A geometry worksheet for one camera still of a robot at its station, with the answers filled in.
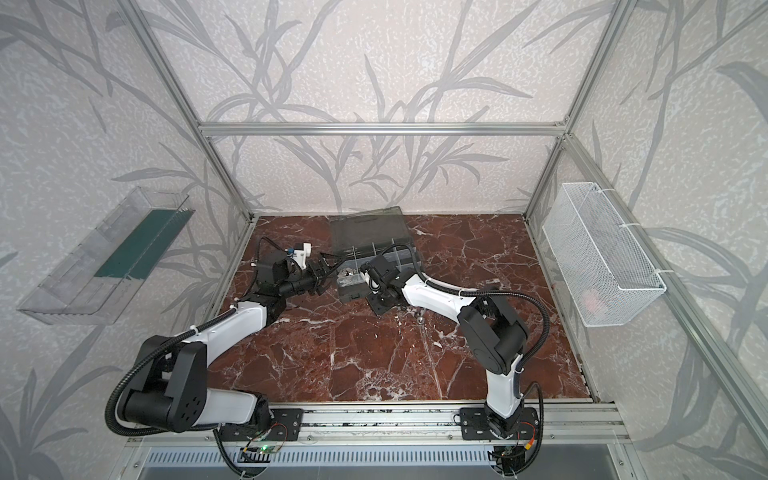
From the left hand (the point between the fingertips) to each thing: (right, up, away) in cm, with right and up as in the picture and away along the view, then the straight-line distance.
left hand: (345, 260), depth 83 cm
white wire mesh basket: (+59, -2, -21) cm, 63 cm away
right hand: (+8, -11, +9) cm, 16 cm away
